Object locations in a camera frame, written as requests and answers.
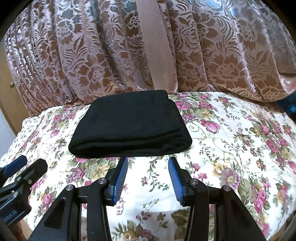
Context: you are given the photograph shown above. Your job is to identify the black pants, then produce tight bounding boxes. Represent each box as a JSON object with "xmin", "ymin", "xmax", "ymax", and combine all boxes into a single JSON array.
[{"xmin": 68, "ymin": 90, "xmax": 193, "ymax": 159}]

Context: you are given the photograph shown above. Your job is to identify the wooden cabinet with knob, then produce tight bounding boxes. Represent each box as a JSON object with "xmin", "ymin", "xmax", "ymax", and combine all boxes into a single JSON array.
[{"xmin": 0, "ymin": 39, "xmax": 29, "ymax": 135}]

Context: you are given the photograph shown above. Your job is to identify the floral bed sheet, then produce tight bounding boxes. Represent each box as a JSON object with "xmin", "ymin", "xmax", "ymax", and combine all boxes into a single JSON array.
[{"xmin": 1, "ymin": 92, "xmax": 295, "ymax": 240}]

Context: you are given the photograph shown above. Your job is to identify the brown floral curtain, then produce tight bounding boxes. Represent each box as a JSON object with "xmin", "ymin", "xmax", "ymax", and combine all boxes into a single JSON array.
[{"xmin": 3, "ymin": 1, "xmax": 295, "ymax": 116}]

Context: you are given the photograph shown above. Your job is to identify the blue object by curtain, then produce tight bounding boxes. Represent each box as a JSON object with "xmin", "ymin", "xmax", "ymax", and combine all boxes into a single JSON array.
[{"xmin": 277, "ymin": 97, "xmax": 295, "ymax": 116}]

